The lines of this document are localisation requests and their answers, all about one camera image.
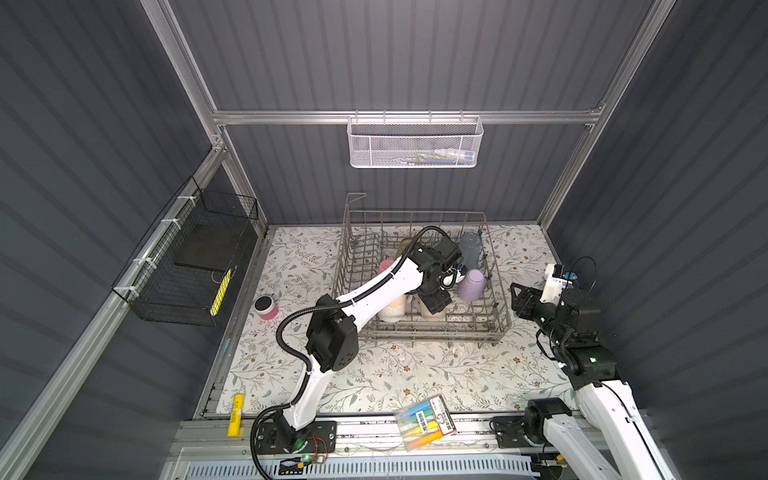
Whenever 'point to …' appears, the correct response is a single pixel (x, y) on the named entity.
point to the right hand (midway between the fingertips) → (525, 289)
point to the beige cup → (426, 314)
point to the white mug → (395, 311)
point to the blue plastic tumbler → (470, 246)
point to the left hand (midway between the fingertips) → (432, 296)
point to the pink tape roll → (264, 305)
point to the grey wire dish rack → (376, 240)
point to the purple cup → (472, 284)
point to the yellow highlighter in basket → (220, 293)
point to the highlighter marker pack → (424, 422)
